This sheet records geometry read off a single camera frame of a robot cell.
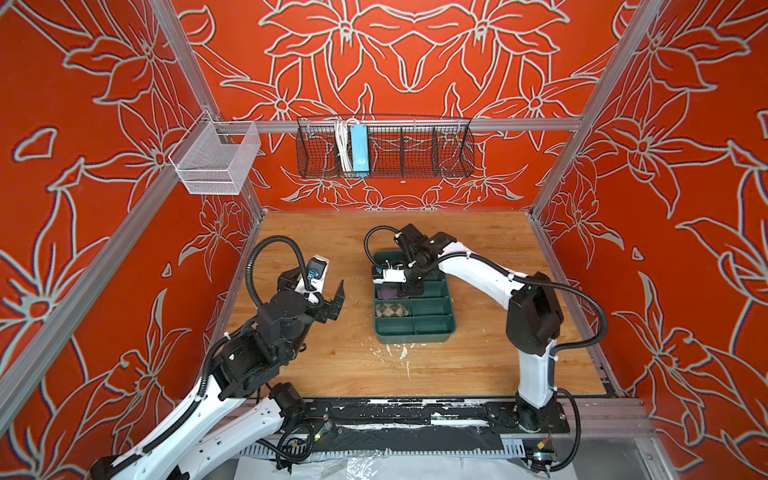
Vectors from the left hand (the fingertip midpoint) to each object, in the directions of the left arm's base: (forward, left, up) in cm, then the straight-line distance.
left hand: (320, 273), depth 65 cm
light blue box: (+43, -5, +3) cm, 43 cm away
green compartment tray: (+2, -22, -24) cm, 33 cm away
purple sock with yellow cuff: (+10, -15, -25) cm, 31 cm away
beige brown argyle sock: (+4, -16, -25) cm, 30 cm away
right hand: (+11, -17, -21) cm, 29 cm away
